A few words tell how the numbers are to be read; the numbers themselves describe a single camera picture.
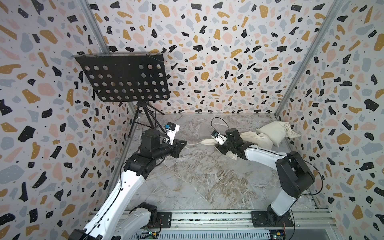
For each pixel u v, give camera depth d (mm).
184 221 749
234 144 737
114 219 398
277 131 1006
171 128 606
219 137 810
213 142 855
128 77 750
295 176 474
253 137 978
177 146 608
